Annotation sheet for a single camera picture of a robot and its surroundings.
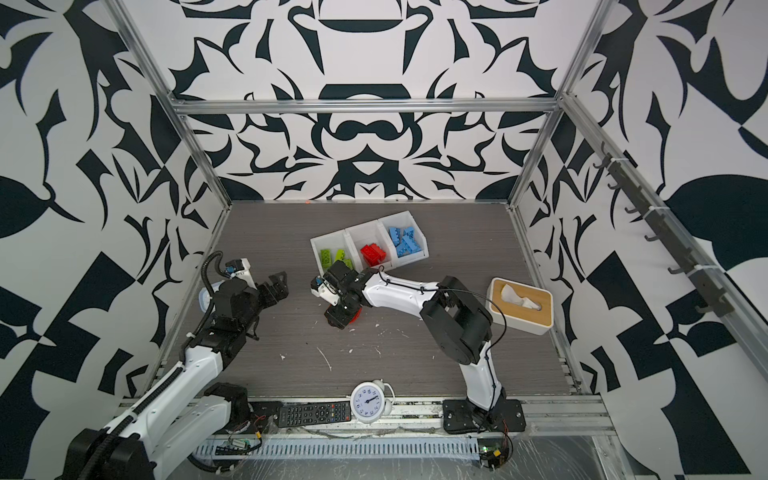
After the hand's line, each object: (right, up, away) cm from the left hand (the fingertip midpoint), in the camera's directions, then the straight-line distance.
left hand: (270, 274), depth 83 cm
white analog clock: (+27, -31, -9) cm, 42 cm away
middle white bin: (+27, +12, +24) cm, 38 cm away
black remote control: (+14, -33, -9) cm, 37 cm away
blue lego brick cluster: (+38, +9, +19) cm, 43 cm away
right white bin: (+37, +16, +25) cm, 48 cm away
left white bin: (+14, +7, +22) cm, 27 cm away
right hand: (+17, -12, +5) cm, 21 cm away
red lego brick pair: (+27, +4, +19) cm, 34 cm away
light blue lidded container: (-23, -8, +9) cm, 26 cm away
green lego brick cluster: (+12, +3, +18) cm, 22 cm away
